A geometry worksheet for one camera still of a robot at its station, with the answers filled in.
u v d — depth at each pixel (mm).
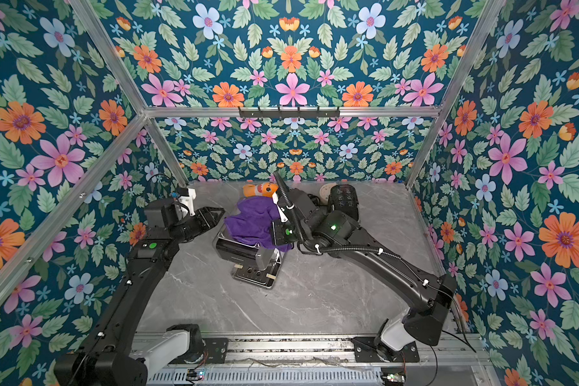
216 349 735
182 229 623
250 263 688
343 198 843
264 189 1051
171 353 562
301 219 476
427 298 397
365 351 730
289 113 922
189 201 675
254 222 671
